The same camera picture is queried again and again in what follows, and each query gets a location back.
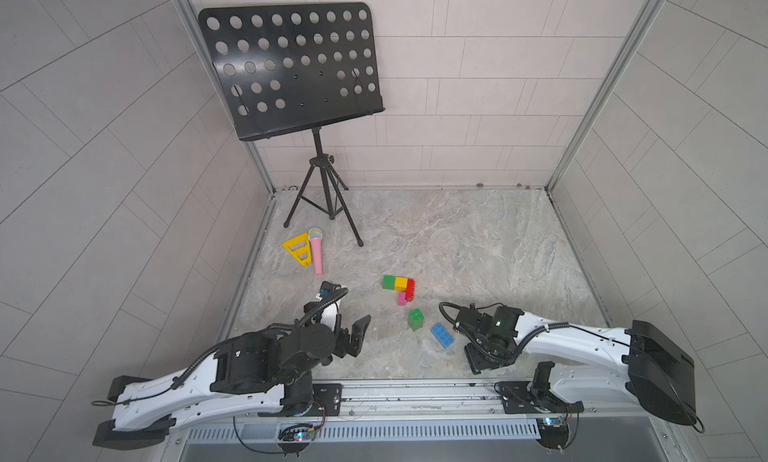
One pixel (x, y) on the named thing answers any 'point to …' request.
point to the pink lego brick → (402, 298)
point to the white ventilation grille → (431, 430)
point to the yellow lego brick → (400, 284)
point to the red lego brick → (410, 290)
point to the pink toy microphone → (315, 235)
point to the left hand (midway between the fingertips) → (361, 317)
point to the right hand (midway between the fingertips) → (480, 369)
